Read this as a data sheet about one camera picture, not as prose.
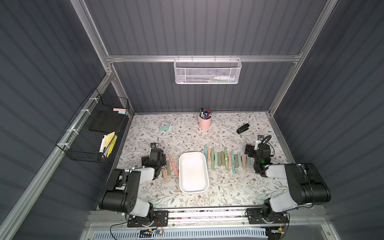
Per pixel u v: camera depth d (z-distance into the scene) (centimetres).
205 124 108
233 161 94
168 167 92
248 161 94
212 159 94
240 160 94
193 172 89
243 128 108
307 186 45
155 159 74
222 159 94
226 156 95
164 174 89
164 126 109
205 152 98
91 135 73
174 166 91
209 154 96
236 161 94
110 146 61
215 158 94
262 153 72
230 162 93
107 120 79
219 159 94
